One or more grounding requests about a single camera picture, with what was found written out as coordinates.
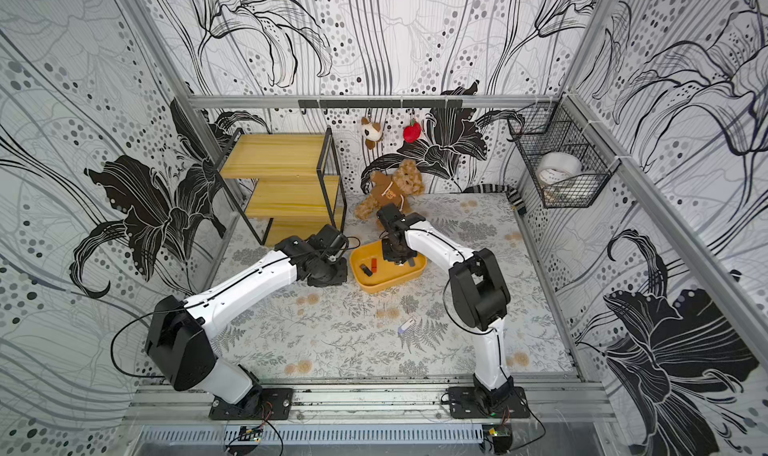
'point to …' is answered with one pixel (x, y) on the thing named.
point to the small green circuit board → (254, 434)
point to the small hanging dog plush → (372, 131)
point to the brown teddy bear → (407, 180)
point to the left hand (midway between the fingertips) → (342, 282)
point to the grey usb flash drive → (412, 262)
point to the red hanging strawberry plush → (412, 132)
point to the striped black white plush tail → (514, 197)
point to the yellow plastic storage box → (388, 274)
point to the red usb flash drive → (374, 265)
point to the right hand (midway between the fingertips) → (398, 251)
